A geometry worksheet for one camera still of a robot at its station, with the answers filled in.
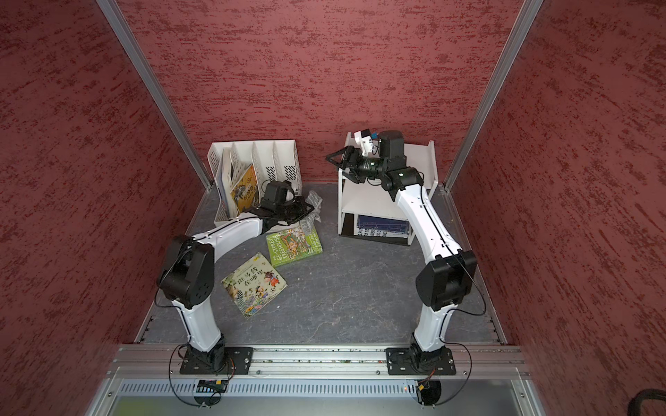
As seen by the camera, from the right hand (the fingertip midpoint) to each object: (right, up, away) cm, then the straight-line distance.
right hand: (328, 168), depth 73 cm
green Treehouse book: (-16, -27, +24) cm, 39 cm away
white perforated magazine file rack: (-31, +1, +34) cm, 46 cm away
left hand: (-6, -13, +19) cm, 24 cm away
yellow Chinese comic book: (-33, -6, +23) cm, 41 cm away
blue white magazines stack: (-39, -4, +18) cm, 43 cm away
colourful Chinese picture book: (-27, -39, +16) cm, 50 cm away
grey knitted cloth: (-6, -9, +19) cm, 22 cm away
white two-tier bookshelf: (+13, -13, +15) cm, 24 cm away
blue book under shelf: (+20, -19, +24) cm, 36 cm away
